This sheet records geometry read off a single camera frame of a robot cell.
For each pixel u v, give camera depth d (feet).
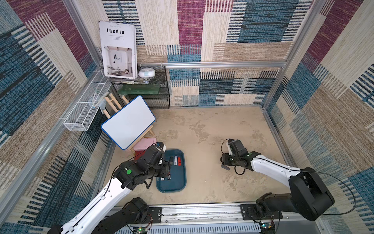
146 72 2.87
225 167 2.93
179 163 2.95
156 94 3.09
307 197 1.37
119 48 2.55
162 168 2.05
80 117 2.94
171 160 3.02
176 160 3.00
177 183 2.60
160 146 2.08
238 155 2.25
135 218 2.01
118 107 2.73
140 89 3.42
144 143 3.14
